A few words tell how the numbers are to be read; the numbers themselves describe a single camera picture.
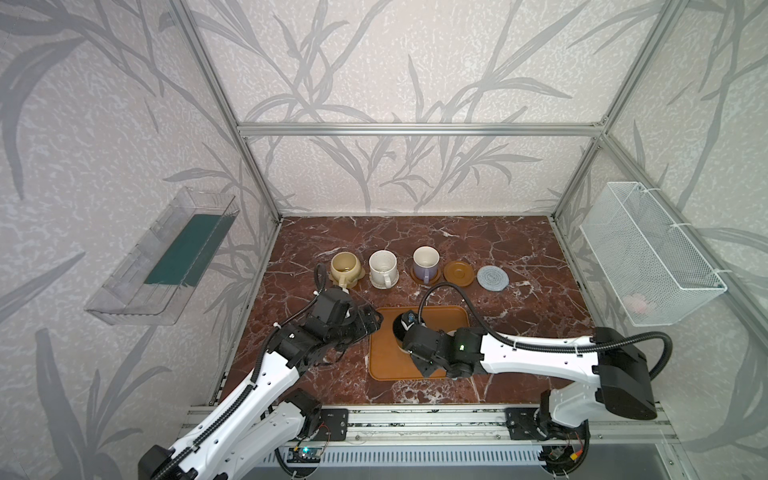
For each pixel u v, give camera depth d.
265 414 0.48
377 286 0.99
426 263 1.02
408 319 0.69
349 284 0.96
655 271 0.62
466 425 0.75
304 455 0.71
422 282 0.96
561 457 0.74
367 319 0.68
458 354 0.54
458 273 1.02
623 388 0.39
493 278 1.02
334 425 0.74
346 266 1.00
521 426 0.74
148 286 0.63
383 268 0.99
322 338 0.56
